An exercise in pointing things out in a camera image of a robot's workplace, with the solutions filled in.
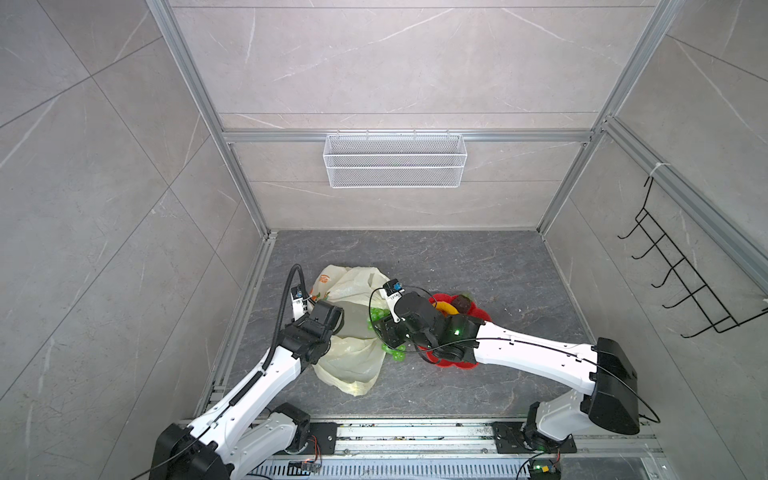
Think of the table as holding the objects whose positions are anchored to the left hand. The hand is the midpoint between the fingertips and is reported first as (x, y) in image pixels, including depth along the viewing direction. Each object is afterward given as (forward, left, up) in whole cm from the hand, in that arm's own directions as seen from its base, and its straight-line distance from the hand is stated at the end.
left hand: (305, 313), depth 81 cm
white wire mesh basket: (+49, -27, +16) cm, 58 cm away
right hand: (-5, -20, +5) cm, 22 cm away
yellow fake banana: (+5, -41, -7) cm, 42 cm away
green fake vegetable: (-5, -20, +8) cm, 22 cm away
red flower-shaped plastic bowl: (+5, -46, -7) cm, 47 cm away
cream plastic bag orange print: (-9, -14, -8) cm, 19 cm away
